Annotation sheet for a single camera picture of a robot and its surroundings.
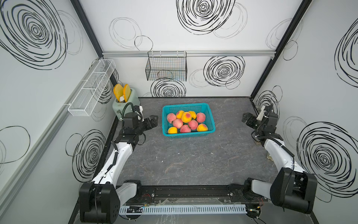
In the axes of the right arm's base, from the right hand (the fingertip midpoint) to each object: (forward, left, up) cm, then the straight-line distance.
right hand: (251, 116), depth 84 cm
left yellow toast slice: (+18, +87, +4) cm, 89 cm away
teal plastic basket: (+16, +28, -11) cm, 33 cm away
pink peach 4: (+2, +35, -12) cm, 37 cm away
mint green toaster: (+7, +84, -3) cm, 85 cm away
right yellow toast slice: (+18, +82, +3) cm, 84 cm away
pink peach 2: (+7, +29, -12) cm, 32 cm away
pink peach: (+7, +50, -11) cm, 52 cm away
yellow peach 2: (+10, +35, -12) cm, 38 cm away
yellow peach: (+9, +44, -11) cm, 47 cm away
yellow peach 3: (-4, +49, -12) cm, 50 cm away
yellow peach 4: (-1, +29, -12) cm, 31 cm away
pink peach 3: (+2, +45, -12) cm, 47 cm away
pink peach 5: (-2, +40, -12) cm, 42 cm away
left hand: (-4, +60, +2) cm, 61 cm away
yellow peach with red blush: (+4, +40, -7) cm, 41 cm away
